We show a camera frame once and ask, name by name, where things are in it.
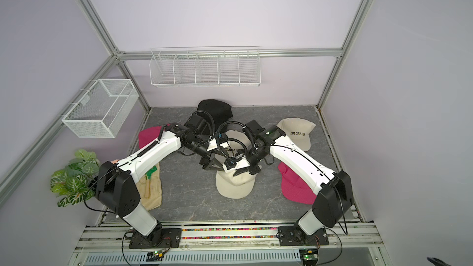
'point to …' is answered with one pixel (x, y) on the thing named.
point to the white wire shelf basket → (206, 67)
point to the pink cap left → (147, 136)
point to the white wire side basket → (104, 109)
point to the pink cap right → (293, 188)
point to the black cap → (220, 111)
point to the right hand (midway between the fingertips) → (236, 168)
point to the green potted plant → (77, 182)
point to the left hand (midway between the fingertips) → (225, 161)
